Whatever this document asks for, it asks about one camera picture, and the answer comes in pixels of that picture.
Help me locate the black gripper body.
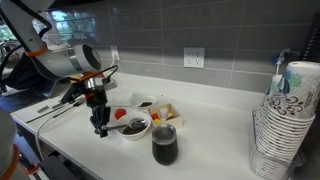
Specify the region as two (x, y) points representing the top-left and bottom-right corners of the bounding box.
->
(84, 88), (113, 130)

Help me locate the large white bowl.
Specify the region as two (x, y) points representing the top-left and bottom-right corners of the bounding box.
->
(115, 111), (153, 141)

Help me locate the silver spoon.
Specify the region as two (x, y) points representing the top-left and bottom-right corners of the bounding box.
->
(101, 118), (147, 132)

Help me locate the small white bowl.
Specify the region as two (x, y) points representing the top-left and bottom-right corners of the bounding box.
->
(130, 93), (158, 112)

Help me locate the red plastic cup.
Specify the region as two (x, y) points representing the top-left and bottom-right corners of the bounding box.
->
(113, 108), (128, 120)

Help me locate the black fork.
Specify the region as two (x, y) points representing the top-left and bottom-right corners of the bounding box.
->
(52, 96), (87, 119)

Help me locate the long black knife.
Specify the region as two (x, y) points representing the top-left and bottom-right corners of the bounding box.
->
(25, 104), (73, 124)

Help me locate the black tumbler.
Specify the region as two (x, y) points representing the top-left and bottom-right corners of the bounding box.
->
(151, 123), (179, 166)

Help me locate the small white bottle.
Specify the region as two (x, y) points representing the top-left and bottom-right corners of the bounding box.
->
(159, 106), (169, 120)

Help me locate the wooden box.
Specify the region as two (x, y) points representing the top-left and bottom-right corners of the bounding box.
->
(147, 103), (184, 129)

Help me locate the black laptop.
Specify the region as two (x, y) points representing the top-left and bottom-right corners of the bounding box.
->
(0, 79), (68, 113)

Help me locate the black backpack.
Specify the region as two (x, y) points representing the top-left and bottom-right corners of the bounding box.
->
(5, 54), (48, 91)

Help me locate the short patterned paper cup stack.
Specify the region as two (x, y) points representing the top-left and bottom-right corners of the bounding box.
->
(254, 74), (284, 134)

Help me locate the white blue pump dispenser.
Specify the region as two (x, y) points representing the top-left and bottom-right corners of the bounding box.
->
(271, 48), (301, 76)

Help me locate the tall patterned paper cup stack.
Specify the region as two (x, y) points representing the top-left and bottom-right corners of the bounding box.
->
(249, 60), (320, 180)

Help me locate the clear plastic cup holder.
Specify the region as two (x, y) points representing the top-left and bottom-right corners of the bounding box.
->
(249, 109), (306, 180)

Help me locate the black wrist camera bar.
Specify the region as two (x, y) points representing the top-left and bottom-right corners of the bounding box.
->
(59, 77), (118, 104)

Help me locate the white power cable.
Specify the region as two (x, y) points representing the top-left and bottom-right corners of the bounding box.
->
(34, 54), (118, 161)

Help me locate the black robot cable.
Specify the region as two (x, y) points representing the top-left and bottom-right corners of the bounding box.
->
(9, 0), (120, 88)

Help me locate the white double wall outlet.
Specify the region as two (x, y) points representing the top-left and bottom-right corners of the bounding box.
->
(183, 46), (206, 69)

